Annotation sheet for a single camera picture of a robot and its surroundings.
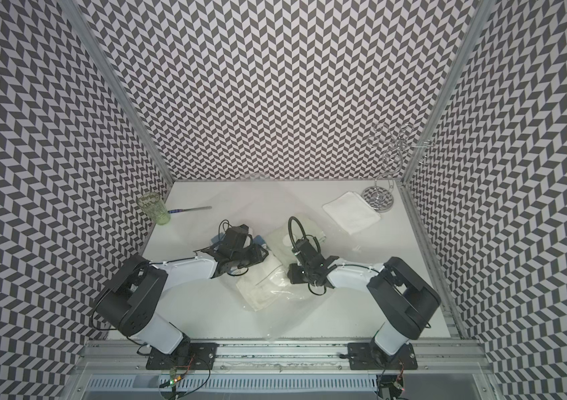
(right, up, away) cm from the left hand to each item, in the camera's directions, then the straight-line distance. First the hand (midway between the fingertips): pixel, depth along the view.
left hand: (266, 256), depth 92 cm
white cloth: (+36, +16, +17) cm, 43 cm away
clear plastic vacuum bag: (-4, +20, +21) cm, 29 cm away
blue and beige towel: (-19, +6, +5) cm, 21 cm away
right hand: (+10, -8, -3) cm, 13 cm away
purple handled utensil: (-32, +17, +8) cm, 37 cm away
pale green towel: (+5, +6, +3) cm, 8 cm away
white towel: (0, -8, -6) cm, 10 cm away
